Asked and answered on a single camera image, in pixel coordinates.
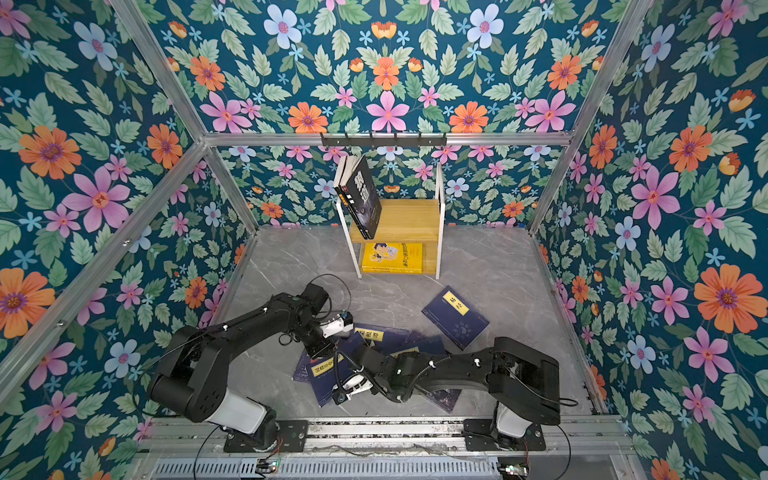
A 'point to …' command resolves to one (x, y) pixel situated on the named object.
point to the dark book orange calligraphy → (301, 373)
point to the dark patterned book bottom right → (445, 399)
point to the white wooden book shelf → (408, 238)
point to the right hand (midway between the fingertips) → (359, 354)
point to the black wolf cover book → (361, 198)
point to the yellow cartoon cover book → (392, 258)
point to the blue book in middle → (389, 339)
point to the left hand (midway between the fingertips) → (334, 347)
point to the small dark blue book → (455, 317)
